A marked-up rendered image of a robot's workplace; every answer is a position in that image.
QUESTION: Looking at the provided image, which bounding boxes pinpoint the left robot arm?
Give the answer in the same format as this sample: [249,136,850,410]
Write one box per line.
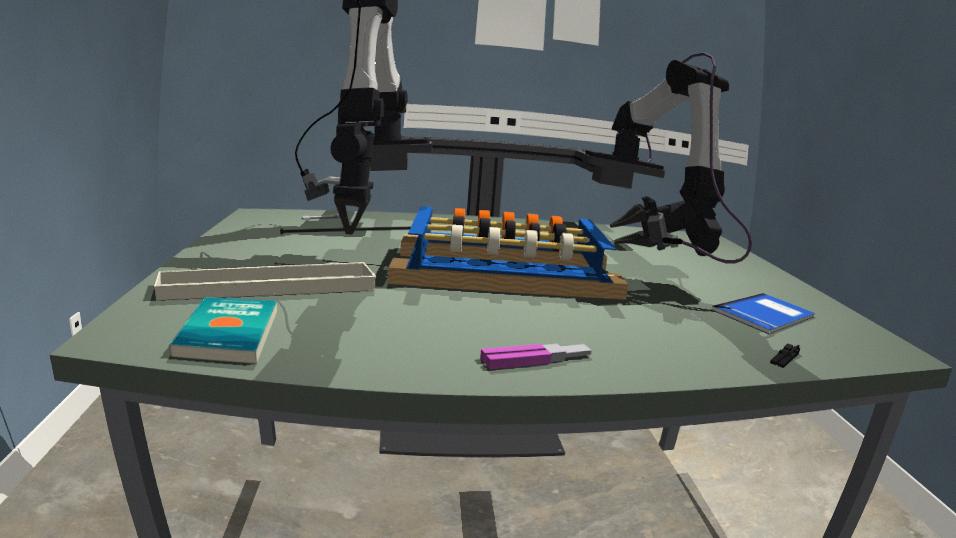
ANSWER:
[585,60,729,254]

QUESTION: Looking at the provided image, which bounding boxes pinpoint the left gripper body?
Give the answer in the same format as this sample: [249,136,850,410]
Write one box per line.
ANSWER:
[638,196,684,248]

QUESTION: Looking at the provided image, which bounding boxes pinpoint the teal paperback book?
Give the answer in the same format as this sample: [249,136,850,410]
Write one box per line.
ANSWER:
[169,297,277,364]

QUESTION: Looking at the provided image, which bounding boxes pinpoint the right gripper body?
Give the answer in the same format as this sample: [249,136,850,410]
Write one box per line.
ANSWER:
[303,158,374,202]

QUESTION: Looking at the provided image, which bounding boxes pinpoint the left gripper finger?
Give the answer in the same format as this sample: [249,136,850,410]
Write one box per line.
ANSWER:
[614,231,653,247]
[610,205,647,228]

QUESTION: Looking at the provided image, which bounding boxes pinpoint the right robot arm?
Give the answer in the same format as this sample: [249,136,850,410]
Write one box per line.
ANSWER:
[330,0,430,163]

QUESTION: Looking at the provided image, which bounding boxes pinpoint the light brown wooden block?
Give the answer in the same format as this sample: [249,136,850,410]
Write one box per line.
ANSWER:
[388,258,628,300]
[400,235,590,267]

